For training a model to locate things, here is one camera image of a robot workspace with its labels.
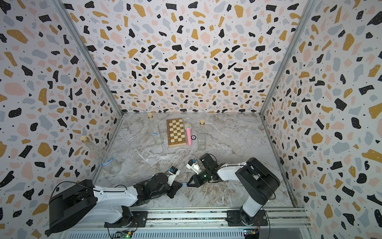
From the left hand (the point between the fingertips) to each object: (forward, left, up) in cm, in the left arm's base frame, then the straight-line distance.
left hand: (184, 185), depth 82 cm
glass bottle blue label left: (+18, +51, -3) cm, 54 cm away
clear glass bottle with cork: (+37, -11, -5) cm, 39 cm away
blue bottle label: (+2, 0, -2) cm, 3 cm away
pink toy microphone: (+42, -1, 0) cm, 42 cm away
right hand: (0, -3, -1) cm, 3 cm away
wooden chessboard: (+36, +8, -1) cm, 37 cm away
